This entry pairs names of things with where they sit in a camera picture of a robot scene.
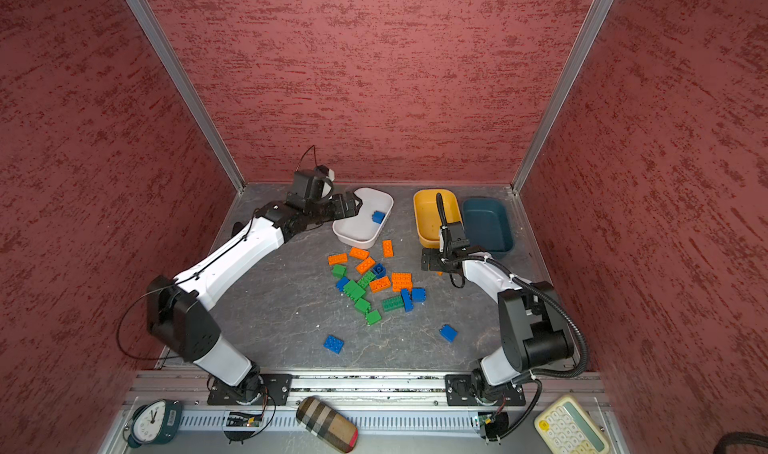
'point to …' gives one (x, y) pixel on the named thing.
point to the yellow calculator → (566, 426)
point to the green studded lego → (364, 281)
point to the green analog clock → (155, 423)
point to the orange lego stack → (401, 281)
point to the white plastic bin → (361, 232)
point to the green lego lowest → (372, 317)
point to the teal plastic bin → (487, 223)
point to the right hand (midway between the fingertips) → (433, 265)
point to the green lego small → (338, 271)
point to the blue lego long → (406, 299)
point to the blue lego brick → (378, 216)
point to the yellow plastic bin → (427, 215)
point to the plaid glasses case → (331, 426)
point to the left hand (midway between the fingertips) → (348, 210)
